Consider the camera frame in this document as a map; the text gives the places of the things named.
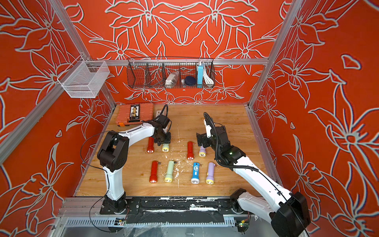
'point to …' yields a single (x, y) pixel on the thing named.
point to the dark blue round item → (190, 80)
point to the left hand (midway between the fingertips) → (169, 140)
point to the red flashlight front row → (153, 177)
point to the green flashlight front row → (169, 177)
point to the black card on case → (134, 112)
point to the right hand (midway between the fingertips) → (201, 131)
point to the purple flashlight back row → (202, 151)
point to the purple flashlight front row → (210, 176)
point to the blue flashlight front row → (196, 178)
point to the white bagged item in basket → (171, 79)
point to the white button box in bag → (158, 112)
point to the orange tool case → (146, 113)
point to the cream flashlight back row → (165, 147)
